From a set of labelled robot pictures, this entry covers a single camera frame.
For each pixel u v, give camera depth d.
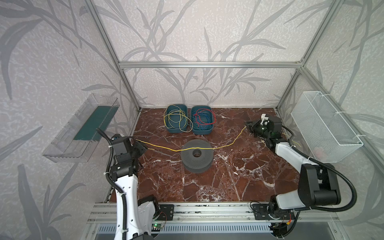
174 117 1.12
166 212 0.73
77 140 0.63
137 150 0.66
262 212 0.73
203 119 1.11
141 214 0.57
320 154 0.72
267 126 0.72
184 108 1.14
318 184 0.43
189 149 0.66
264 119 0.81
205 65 0.97
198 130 1.02
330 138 0.63
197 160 0.85
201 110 1.11
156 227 0.71
